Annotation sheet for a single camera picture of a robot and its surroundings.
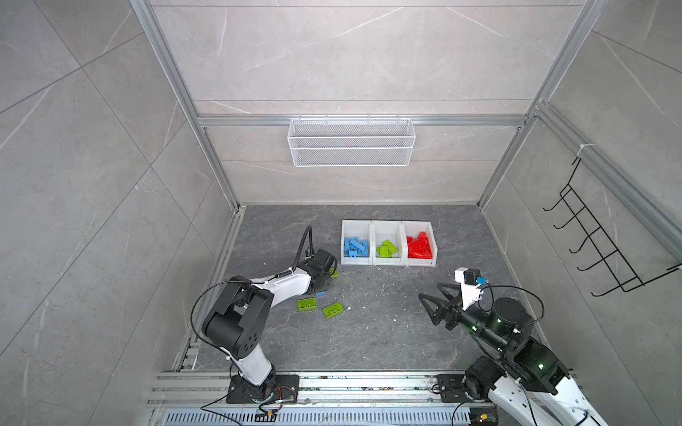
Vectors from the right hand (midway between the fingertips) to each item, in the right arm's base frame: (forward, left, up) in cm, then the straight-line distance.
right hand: (428, 288), depth 68 cm
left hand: (+16, +30, -21) cm, 40 cm away
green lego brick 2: (+30, +3, -23) cm, 38 cm away
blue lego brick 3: (+28, +18, -19) cm, 38 cm away
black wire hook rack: (-4, -41, +10) cm, 43 cm away
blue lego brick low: (+25, +14, -19) cm, 34 cm away
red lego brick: (+27, -4, -17) cm, 32 cm away
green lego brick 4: (+6, +35, -22) cm, 42 cm away
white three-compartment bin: (+36, +8, -21) cm, 43 cm away
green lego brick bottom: (+4, +26, -22) cm, 35 cm away
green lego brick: (+26, +7, -21) cm, 34 cm away
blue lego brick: (+9, +31, -21) cm, 39 cm away
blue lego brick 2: (+28, +21, -20) cm, 40 cm away
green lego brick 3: (+17, +26, -21) cm, 37 cm away
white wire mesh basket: (+59, +19, +6) cm, 62 cm away
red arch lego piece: (+26, -7, -18) cm, 32 cm away
